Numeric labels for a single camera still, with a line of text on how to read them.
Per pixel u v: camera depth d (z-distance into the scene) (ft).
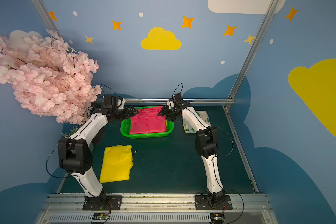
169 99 3.09
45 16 2.35
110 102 2.35
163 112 2.90
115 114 2.50
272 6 2.27
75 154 1.61
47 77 1.76
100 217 2.35
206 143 1.97
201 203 2.44
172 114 2.82
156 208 2.41
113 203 2.41
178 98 2.63
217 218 2.39
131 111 2.69
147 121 3.35
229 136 3.44
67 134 2.69
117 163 2.88
